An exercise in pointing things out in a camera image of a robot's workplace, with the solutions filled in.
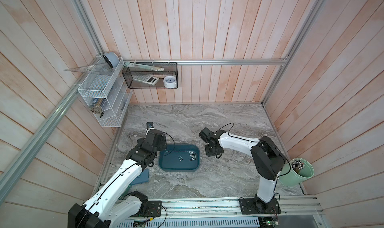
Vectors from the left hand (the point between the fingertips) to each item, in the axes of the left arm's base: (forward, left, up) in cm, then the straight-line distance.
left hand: (154, 140), depth 80 cm
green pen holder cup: (-15, -73, -2) cm, 74 cm away
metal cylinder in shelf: (+11, +29, +15) cm, 35 cm away
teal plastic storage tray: (-5, -7, -17) cm, 19 cm away
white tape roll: (+36, -7, +12) cm, 38 cm away
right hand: (+1, -33, -16) cm, 37 cm away
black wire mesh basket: (+47, +8, +10) cm, 49 cm away
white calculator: (+41, +8, +11) cm, 43 cm away
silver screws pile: (-2, -22, -15) cm, 27 cm away
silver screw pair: (-4, -13, -16) cm, 21 cm away
